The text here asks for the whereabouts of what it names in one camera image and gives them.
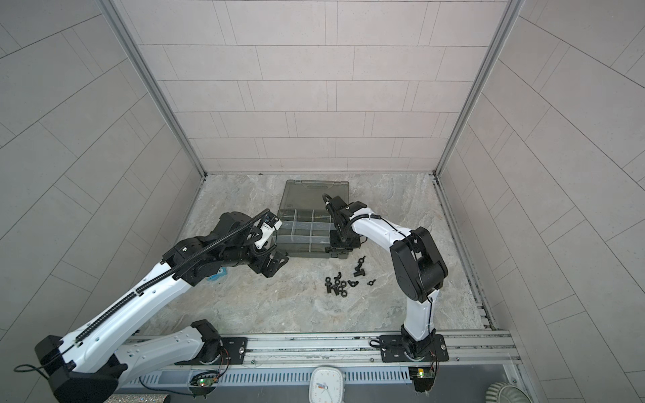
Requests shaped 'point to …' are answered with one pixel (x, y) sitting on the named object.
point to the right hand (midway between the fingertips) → (337, 249)
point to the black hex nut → (343, 295)
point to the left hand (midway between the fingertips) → (282, 250)
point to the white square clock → (326, 385)
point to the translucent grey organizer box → (305, 226)
